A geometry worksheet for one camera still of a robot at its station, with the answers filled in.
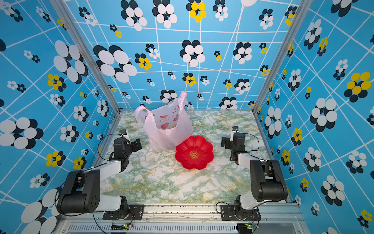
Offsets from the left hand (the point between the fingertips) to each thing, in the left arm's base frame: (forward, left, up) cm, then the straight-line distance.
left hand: (132, 139), depth 92 cm
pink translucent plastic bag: (+13, -21, -2) cm, 24 cm away
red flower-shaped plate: (-4, -41, -9) cm, 42 cm away
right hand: (+2, -65, -2) cm, 65 cm away
